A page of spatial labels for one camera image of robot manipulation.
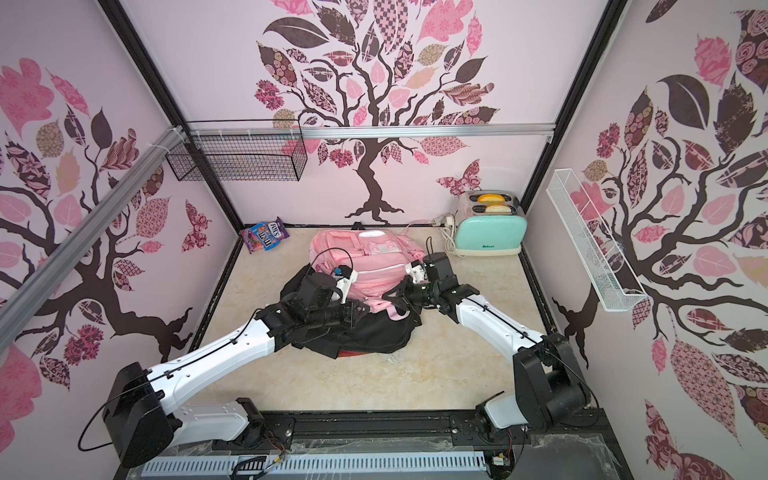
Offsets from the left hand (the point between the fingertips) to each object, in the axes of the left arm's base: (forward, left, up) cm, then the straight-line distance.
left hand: (366, 315), depth 77 cm
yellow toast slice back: (+44, -42, +3) cm, 61 cm away
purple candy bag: (+42, +43, -14) cm, 62 cm away
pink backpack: (+24, -3, -5) cm, 24 cm away
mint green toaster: (+36, -43, -4) cm, 57 cm away
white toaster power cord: (+37, -27, -8) cm, 47 cm away
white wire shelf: (+1, -56, +15) cm, 58 cm away
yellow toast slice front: (+39, -44, +2) cm, 59 cm away
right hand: (+5, -4, 0) cm, 6 cm away
